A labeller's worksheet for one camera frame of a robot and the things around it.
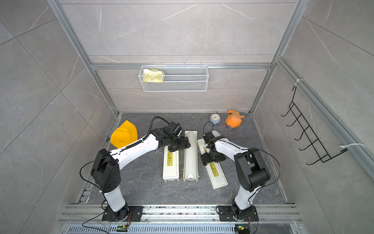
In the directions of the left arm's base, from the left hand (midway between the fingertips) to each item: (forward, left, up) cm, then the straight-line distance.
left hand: (188, 144), depth 84 cm
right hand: (-4, -15, -14) cm, 21 cm away
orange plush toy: (+26, -35, -8) cm, 44 cm away
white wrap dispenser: (-10, +10, -6) cm, 15 cm away
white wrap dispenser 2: (-11, -16, -12) cm, 23 cm away
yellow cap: (+18, +46, -13) cm, 51 cm away
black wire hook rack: (-15, -58, +16) cm, 62 cm away
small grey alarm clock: (+31, -21, -11) cm, 39 cm away
